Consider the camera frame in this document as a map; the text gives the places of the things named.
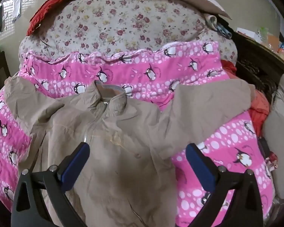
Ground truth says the red knitted cloth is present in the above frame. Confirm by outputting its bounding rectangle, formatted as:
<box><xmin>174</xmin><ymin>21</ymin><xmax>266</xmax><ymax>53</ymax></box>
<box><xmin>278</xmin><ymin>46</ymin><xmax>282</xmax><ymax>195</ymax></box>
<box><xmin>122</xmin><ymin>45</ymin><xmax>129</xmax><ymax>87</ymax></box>
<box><xmin>26</xmin><ymin>0</ymin><xmax>90</xmax><ymax>36</ymax></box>

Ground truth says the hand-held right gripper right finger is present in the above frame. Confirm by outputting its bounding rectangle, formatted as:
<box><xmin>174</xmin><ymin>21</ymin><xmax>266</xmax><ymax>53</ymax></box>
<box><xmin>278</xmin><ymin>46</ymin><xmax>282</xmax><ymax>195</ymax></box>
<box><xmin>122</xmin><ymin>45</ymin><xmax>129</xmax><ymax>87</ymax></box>
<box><xmin>186</xmin><ymin>143</ymin><xmax>271</xmax><ymax>227</ymax></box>

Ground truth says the dark hanging cloth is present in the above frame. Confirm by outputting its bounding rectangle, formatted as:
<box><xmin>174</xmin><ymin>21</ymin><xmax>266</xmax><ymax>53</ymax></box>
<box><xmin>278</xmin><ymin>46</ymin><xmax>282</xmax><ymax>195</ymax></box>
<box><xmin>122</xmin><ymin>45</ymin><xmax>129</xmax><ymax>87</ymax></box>
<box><xmin>0</xmin><ymin>4</ymin><xmax>5</xmax><ymax>34</ymax></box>

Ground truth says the beige cushion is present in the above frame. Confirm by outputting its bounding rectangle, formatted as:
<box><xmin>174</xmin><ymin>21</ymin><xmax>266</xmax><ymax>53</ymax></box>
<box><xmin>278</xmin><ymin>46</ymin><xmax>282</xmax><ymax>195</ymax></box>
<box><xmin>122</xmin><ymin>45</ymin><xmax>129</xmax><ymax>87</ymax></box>
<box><xmin>261</xmin><ymin>72</ymin><xmax>284</xmax><ymax>199</ymax></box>

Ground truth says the beige zip jacket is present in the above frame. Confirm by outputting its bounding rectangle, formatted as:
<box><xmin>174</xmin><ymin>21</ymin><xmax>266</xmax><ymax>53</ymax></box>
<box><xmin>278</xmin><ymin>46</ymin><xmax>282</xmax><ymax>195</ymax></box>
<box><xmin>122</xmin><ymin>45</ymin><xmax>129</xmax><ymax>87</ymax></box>
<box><xmin>3</xmin><ymin>77</ymin><xmax>256</xmax><ymax>227</ymax></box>

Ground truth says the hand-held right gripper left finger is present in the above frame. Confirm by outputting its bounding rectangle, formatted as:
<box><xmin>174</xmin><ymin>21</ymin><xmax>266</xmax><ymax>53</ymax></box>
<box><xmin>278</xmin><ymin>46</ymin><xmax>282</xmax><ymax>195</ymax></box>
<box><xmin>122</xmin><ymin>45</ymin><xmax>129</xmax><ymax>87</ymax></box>
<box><xmin>11</xmin><ymin>142</ymin><xmax>90</xmax><ymax>227</ymax></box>

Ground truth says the pink penguin print blanket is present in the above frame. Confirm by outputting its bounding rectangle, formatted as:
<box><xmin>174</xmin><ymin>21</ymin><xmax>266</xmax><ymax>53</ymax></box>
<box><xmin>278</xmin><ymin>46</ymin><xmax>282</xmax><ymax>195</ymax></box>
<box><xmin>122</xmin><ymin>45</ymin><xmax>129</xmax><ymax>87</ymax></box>
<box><xmin>0</xmin><ymin>41</ymin><xmax>276</xmax><ymax>227</ymax></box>

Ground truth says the row of colourful packets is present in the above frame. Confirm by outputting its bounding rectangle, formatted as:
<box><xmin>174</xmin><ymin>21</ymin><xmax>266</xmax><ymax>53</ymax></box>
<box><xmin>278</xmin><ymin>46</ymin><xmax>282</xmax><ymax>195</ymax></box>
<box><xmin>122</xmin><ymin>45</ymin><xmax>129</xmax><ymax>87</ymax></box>
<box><xmin>237</xmin><ymin>26</ymin><xmax>284</xmax><ymax>69</ymax></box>

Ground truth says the floral quilt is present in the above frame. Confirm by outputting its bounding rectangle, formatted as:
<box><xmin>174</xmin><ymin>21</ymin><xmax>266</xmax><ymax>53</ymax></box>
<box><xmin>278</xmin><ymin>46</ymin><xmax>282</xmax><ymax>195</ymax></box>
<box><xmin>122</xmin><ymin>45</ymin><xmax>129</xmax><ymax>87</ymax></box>
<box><xmin>18</xmin><ymin>0</ymin><xmax>238</xmax><ymax>64</ymax></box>

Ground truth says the red orange cloth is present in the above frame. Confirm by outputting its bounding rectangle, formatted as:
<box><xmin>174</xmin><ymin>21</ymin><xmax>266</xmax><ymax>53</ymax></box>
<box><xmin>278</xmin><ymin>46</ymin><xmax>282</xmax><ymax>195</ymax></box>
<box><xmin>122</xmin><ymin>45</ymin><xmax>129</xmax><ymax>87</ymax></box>
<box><xmin>221</xmin><ymin>60</ymin><xmax>271</xmax><ymax>138</ymax></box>

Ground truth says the small blue grey cloth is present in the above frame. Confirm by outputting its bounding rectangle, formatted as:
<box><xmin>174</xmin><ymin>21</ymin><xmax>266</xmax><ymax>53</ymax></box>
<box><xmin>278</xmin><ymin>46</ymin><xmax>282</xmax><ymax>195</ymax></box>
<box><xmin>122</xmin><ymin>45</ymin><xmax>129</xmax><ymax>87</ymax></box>
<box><xmin>213</xmin><ymin>15</ymin><xmax>232</xmax><ymax>39</ymax></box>

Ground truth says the dark wooden chair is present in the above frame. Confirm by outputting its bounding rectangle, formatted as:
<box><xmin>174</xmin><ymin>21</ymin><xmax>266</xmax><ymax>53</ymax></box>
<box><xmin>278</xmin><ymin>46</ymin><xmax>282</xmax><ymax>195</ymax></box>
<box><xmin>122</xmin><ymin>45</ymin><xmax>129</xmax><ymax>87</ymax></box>
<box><xmin>0</xmin><ymin>51</ymin><xmax>11</xmax><ymax>78</ymax></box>

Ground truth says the paper wall calendar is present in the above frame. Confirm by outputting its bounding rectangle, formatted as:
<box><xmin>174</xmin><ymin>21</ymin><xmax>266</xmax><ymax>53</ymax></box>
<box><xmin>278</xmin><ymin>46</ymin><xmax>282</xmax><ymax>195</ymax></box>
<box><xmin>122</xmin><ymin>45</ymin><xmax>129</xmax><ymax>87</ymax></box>
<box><xmin>12</xmin><ymin>0</ymin><xmax>23</xmax><ymax>23</ymax></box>

